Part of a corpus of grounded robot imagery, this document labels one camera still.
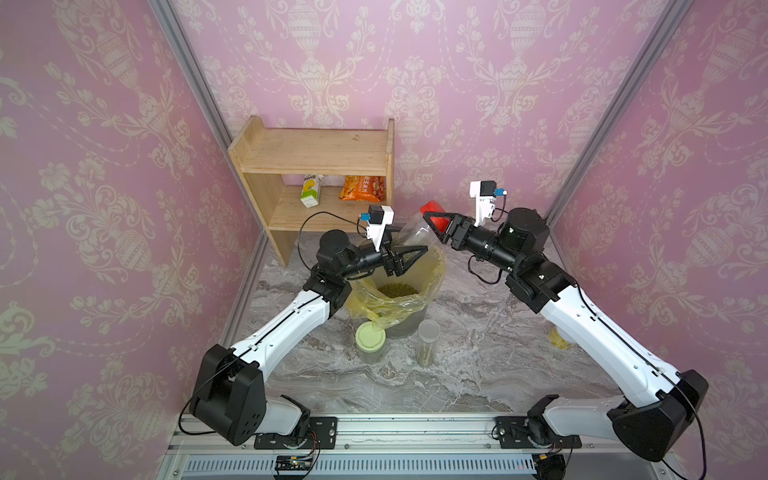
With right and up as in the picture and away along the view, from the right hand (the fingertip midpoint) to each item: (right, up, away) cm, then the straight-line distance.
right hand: (431, 217), depth 63 cm
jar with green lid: (-14, -31, +13) cm, 36 cm away
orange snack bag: (-17, +13, +33) cm, 40 cm away
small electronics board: (-32, -59, +10) cm, 68 cm away
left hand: (-2, -6, +4) cm, 7 cm away
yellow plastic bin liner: (-11, -19, +6) cm, 22 cm away
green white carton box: (-34, +12, +32) cm, 48 cm away
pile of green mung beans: (-7, -20, +35) cm, 41 cm away
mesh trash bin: (-4, -26, +11) cm, 29 cm away
